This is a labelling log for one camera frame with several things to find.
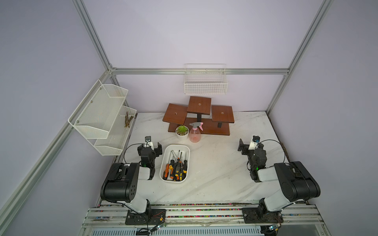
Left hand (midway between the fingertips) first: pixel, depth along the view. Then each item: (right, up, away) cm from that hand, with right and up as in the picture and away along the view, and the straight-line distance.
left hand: (150, 145), depth 94 cm
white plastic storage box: (+10, -6, -4) cm, 12 cm away
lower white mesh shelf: (-14, +2, -20) cm, 24 cm away
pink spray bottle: (+29, +6, +4) cm, 30 cm away
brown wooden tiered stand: (+42, +16, +1) cm, 45 cm away
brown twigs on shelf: (-17, +16, +3) cm, 23 cm away
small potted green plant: (+20, +8, +4) cm, 22 cm away
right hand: (+63, +3, -2) cm, 63 cm away
